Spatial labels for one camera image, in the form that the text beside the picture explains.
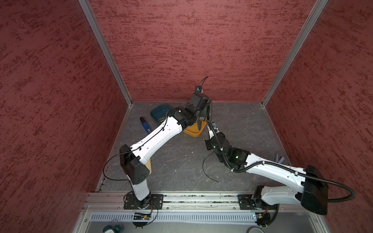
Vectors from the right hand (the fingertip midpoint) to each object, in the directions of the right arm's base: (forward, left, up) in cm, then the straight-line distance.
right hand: (209, 134), depth 78 cm
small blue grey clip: (-8, -46, -19) cm, 51 cm away
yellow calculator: (-10, +36, -18) cm, 41 cm away
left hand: (+11, +5, +11) cm, 16 cm away
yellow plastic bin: (+12, +8, -14) cm, 20 cm away
